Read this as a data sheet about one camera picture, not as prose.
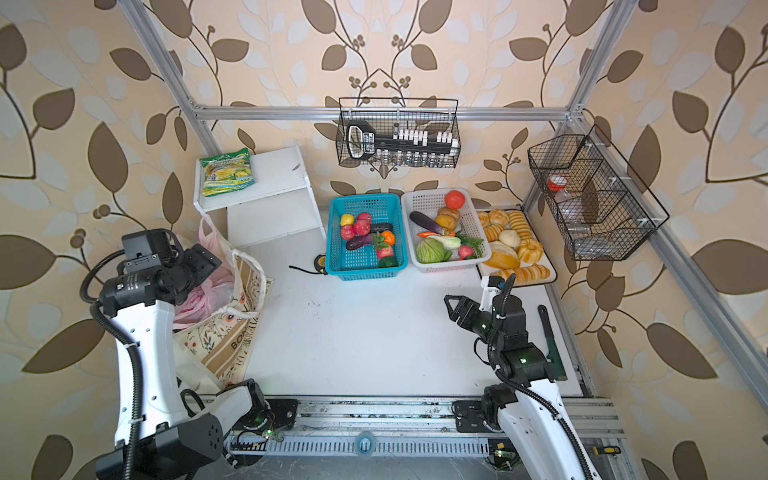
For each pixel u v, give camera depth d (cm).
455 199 112
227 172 80
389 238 104
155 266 46
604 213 73
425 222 114
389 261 98
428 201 116
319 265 101
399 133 82
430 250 96
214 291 70
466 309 67
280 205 80
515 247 103
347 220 112
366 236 108
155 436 36
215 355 70
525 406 49
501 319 55
